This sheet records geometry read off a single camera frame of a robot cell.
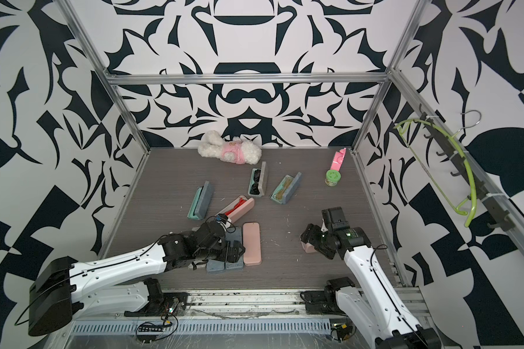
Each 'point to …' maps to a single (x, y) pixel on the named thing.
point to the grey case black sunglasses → (257, 181)
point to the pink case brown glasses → (251, 240)
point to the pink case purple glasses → (308, 248)
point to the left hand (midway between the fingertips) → (235, 244)
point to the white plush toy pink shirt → (235, 150)
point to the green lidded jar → (332, 177)
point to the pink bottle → (338, 158)
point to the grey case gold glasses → (283, 192)
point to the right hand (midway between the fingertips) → (307, 236)
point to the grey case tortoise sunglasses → (215, 267)
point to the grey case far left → (201, 201)
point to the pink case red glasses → (237, 209)
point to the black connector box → (341, 331)
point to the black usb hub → (148, 334)
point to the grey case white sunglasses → (235, 235)
